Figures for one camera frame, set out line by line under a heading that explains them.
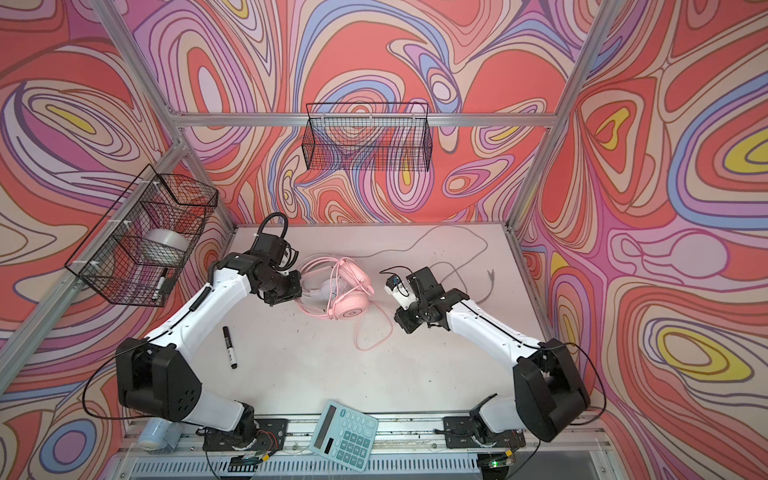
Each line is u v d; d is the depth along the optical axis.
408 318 0.74
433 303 0.62
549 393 0.41
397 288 0.75
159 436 0.68
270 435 0.73
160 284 0.72
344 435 0.72
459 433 0.73
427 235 1.18
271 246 0.66
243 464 0.72
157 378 0.42
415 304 0.75
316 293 0.93
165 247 0.70
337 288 0.91
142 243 0.69
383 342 0.90
